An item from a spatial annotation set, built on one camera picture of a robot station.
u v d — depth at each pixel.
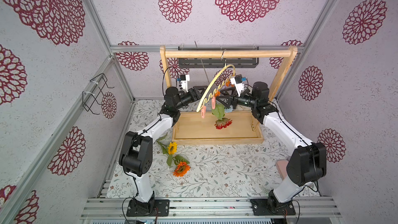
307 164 0.45
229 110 0.97
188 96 0.73
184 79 0.74
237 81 0.66
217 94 0.74
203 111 0.65
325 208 0.76
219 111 0.80
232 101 0.68
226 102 0.70
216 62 0.96
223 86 0.78
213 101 0.71
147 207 0.64
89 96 0.73
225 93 0.80
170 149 0.88
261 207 0.73
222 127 0.81
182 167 0.82
